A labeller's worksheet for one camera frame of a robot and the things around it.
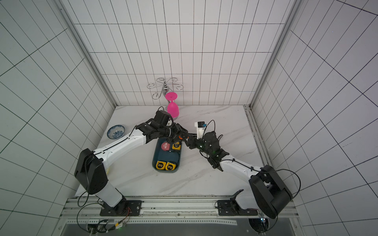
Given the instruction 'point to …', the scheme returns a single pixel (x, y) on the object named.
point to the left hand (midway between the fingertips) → (184, 136)
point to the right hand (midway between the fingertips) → (179, 136)
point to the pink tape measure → (165, 146)
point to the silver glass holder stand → (160, 82)
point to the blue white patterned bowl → (115, 132)
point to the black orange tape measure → (179, 136)
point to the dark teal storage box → (167, 157)
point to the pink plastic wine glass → (173, 107)
